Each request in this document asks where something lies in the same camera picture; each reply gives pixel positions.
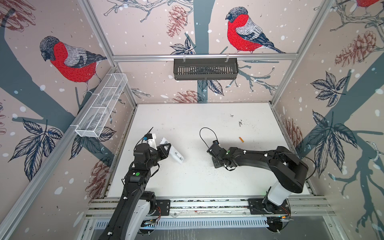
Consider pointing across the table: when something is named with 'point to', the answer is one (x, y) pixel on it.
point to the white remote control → (172, 155)
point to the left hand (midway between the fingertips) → (169, 145)
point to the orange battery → (241, 139)
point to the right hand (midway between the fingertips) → (217, 162)
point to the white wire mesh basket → (91, 125)
